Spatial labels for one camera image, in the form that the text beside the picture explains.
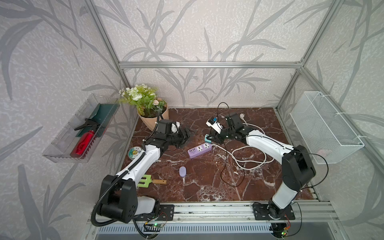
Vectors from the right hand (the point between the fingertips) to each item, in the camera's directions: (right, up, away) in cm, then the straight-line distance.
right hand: (208, 134), depth 86 cm
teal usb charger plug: (-1, -3, -2) cm, 4 cm away
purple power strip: (-5, -11, +8) cm, 14 cm away
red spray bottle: (-52, -1, -26) cm, 58 cm away
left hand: (-8, -1, -6) cm, 10 cm away
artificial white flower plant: (-39, +21, +2) cm, 44 cm away
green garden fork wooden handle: (-34, -26, -2) cm, 43 cm away
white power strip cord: (+27, +11, +27) cm, 39 cm away
